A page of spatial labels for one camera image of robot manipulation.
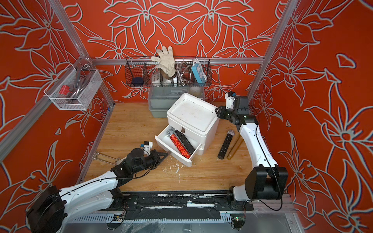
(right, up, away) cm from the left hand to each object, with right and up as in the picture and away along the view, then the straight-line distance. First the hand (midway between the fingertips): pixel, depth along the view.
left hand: (169, 154), depth 76 cm
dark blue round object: (-24, +44, +20) cm, 54 cm away
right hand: (+25, +24, +5) cm, 35 cm away
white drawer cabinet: (+15, +18, +4) cm, 24 cm away
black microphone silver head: (+35, +2, +17) cm, 39 cm away
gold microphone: (+41, 0, +16) cm, 44 cm away
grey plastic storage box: (-7, +34, +22) cm, 41 cm away
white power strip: (-11, +46, +18) cm, 51 cm away
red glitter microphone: (0, +10, +11) cm, 15 cm away
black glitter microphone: (+9, +5, +8) cm, 13 cm away
